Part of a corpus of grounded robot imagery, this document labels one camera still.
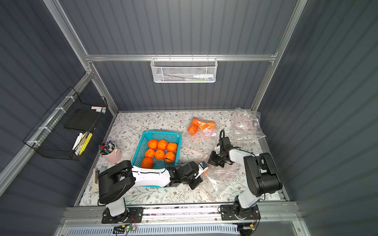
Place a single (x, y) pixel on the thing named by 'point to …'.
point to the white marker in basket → (77, 140)
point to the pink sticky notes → (99, 109)
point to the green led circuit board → (123, 229)
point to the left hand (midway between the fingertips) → (201, 179)
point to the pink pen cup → (110, 152)
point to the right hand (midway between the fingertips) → (210, 161)
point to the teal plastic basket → (141, 138)
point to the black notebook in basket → (82, 119)
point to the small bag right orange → (210, 125)
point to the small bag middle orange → (202, 124)
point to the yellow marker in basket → (89, 137)
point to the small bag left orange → (192, 129)
